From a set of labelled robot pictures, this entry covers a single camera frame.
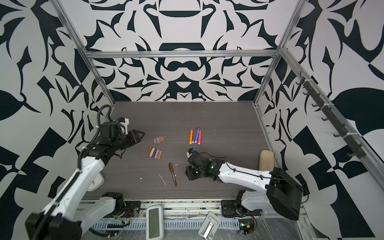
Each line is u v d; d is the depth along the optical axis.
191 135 1.00
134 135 0.68
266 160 0.91
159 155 0.91
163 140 0.99
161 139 0.99
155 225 0.66
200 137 0.99
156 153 0.93
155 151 0.94
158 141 0.99
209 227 0.69
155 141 0.98
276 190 0.41
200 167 0.61
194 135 1.01
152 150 0.94
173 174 0.85
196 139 0.99
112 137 0.59
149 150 0.94
